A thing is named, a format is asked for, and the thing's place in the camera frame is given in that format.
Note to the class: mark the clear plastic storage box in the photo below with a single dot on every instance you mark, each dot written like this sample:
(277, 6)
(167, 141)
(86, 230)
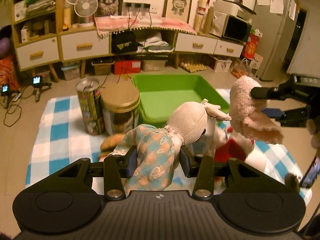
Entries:
(153, 65)

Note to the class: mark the stack of folded clothes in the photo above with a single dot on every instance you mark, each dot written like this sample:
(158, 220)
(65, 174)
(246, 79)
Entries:
(154, 44)

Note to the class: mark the purple ball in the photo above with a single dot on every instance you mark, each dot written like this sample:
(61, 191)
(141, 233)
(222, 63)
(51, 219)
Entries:
(5, 44)

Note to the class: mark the egg tray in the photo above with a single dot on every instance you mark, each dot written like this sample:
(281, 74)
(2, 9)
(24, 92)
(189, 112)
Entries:
(192, 64)

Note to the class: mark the microwave oven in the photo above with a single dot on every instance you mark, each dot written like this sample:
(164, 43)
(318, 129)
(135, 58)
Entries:
(230, 27)

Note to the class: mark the camera on small tripod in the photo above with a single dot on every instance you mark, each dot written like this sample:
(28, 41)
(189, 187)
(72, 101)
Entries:
(37, 84)

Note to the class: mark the green plastic bin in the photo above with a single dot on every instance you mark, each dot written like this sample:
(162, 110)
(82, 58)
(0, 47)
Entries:
(161, 94)

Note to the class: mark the red box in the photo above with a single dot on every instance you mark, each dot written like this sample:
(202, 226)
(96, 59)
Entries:
(127, 67)

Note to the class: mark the white printer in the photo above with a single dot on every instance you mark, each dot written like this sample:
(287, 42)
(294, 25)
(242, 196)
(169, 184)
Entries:
(234, 9)

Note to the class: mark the tall printed tin can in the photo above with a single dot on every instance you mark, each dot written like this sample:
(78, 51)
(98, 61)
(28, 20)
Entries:
(89, 95)

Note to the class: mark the blue white checkered cloth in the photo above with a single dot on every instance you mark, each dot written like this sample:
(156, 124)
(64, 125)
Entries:
(62, 139)

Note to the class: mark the wooden tv cabinet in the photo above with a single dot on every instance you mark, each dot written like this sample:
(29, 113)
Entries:
(85, 43)

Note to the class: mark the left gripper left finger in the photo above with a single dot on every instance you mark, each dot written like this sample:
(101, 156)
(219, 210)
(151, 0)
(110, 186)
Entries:
(117, 167)

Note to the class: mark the white desk fan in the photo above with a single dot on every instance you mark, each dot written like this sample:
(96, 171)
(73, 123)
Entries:
(85, 10)

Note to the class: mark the grey refrigerator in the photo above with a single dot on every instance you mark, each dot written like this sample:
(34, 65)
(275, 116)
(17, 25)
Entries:
(278, 21)

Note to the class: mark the white storage box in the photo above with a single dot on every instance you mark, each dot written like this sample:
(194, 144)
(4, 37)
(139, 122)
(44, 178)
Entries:
(220, 64)

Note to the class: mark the santa claus plush toy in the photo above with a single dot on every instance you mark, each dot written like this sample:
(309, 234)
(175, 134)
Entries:
(231, 144)

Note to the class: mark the bag of oranges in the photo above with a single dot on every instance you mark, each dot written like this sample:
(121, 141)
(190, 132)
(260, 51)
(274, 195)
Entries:
(240, 67)

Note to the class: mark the framed cat picture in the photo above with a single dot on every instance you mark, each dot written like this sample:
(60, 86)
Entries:
(109, 8)

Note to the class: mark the checkered dress rabbit doll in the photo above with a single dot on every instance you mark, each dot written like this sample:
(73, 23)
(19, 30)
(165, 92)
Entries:
(158, 148)

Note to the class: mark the pink table runner cloth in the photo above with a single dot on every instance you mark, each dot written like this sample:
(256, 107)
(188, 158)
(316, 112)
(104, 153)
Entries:
(116, 24)

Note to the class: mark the black handbag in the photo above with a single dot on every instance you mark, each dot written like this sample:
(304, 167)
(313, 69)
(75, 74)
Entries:
(123, 42)

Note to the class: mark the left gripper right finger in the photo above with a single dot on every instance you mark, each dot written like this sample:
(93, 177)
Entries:
(201, 167)

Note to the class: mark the gold lid glass jar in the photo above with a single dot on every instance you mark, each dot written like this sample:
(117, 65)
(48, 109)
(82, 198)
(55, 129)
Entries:
(120, 105)

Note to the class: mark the hamburger plush toy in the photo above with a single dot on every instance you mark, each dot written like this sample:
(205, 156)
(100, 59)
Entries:
(109, 144)

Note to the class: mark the pink fluffy plush toy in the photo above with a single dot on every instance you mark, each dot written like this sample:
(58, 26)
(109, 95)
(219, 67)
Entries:
(247, 116)

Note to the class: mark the red gift bag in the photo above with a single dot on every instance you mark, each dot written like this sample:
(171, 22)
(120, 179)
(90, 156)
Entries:
(250, 48)

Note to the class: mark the wooden shelf unit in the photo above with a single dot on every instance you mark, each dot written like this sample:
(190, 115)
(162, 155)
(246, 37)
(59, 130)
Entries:
(35, 28)

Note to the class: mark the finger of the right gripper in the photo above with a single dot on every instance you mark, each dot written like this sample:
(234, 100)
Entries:
(268, 93)
(273, 113)

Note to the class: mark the framed cartoon girl picture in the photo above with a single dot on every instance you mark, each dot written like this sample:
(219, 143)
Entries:
(177, 9)

